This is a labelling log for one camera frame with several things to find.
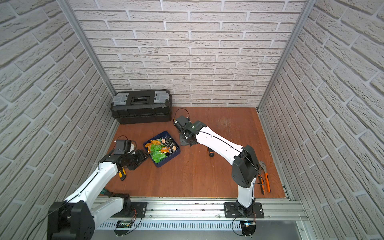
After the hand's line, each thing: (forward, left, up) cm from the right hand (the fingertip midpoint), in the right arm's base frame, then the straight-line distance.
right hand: (188, 140), depth 84 cm
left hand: (-5, +24, -6) cm, 25 cm away
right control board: (-42, -27, -16) cm, 53 cm away
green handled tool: (-30, +29, +17) cm, 45 cm away
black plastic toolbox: (+26, +30, +3) cm, 40 cm away
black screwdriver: (-3, -14, -12) cm, 18 cm away
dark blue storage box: (+1, +17, -10) cm, 20 cm away
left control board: (-37, +34, -17) cm, 53 cm away
